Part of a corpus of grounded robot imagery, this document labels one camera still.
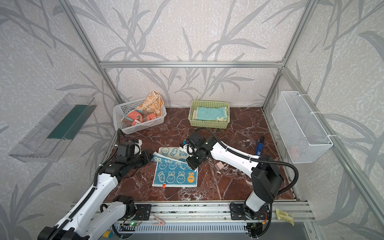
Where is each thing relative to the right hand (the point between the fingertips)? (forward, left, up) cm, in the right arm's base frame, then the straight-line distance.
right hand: (190, 159), depth 81 cm
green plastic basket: (+29, -15, -7) cm, 34 cm away
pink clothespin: (-28, +13, -10) cm, 33 cm away
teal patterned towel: (-1, +12, -11) cm, 16 cm away
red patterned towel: (+35, +41, -5) cm, 54 cm away
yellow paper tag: (-25, -46, -9) cm, 53 cm away
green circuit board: (-29, +28, -10) cm, 41 cm away
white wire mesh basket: (0, -49, +24) cm, 54 cm away
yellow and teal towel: (+40, -13, -7) cm, 43 cm away
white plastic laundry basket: (+42, +55, -5) cm, 69 cm away
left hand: (+4, +19, +3) cm, 20 cm away
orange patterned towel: (+49, +32, -5) cm, 59 cm away
